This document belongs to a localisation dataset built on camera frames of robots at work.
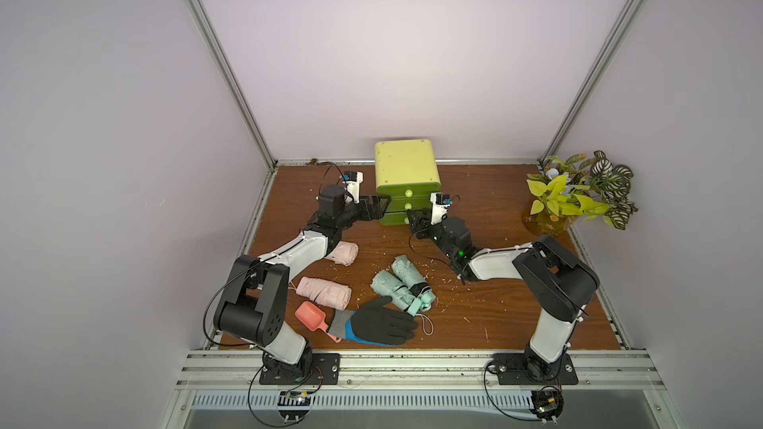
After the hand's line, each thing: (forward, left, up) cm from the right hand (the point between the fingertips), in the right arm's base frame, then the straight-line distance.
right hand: (416, 206), depth 88 cm
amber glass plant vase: (0, -43, -9) cm, 44 cm away
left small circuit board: (-49, +31, -17) cm, 60 cm away
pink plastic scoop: (-30, +28, -13) cm, 43 cm away
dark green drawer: (0, +5, +1) cm, 5 cm away
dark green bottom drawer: (+2, +7, -10) cm, 12 cm away
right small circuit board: (-47, -32, -17) cm, 59 cm away
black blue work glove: (-30, +12, -13) cm, 35 cm away
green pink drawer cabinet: (+9, +3, +6) cm, 11 cm away
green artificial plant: (+3, -52, +6) cm, 52 cm away
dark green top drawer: (+3, +3, +5) cm, 6 cm away
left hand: (+1, +10, +3) cm, 11 cm away
